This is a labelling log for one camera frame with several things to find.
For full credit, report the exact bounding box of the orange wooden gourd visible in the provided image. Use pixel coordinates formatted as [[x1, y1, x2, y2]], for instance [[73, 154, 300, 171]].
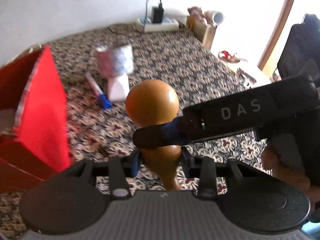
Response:
[[125, 80, 182, 190]]

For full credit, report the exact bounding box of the white blue patterned cup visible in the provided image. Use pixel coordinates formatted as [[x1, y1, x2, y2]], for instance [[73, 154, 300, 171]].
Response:
[[94, 43, 134, 78]]

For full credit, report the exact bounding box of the right hand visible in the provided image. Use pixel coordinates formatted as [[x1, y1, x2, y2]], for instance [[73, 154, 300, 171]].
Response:
[[261, 146, 319, 205]]

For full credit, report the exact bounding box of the black chair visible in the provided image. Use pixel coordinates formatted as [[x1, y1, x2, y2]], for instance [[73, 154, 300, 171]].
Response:
[[277, 14, 319, 87]]

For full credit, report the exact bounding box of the blue white marker pen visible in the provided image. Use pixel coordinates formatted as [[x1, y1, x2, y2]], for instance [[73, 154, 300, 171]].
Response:
[[85, 71, 112, 109]]

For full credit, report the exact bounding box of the white small box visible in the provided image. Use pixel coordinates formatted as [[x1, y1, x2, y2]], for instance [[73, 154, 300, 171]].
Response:
[[107, 74, 130, 102]]

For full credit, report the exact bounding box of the red cardboard box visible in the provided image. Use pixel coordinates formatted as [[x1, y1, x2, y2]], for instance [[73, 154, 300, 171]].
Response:
[[1, 46, 71, 193]]

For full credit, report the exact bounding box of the white power strip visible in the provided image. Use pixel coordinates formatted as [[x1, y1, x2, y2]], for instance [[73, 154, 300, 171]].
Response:
[[133, 17, 180, 33]]

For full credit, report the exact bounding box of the white tube roll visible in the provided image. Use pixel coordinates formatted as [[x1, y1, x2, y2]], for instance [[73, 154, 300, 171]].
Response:
[[204, 11, 224, 26]]

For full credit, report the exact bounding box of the pink plush toy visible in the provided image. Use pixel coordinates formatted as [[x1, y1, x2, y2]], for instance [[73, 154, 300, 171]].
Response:
[[187, 6, 206, 21]]

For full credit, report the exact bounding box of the black power adapter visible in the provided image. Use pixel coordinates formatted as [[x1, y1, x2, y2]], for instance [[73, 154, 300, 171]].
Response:
[[151, 4, 164, 24]]

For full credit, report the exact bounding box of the black cable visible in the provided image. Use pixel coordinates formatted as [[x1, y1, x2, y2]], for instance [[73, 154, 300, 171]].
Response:
[[142, 0, 163, 32]]

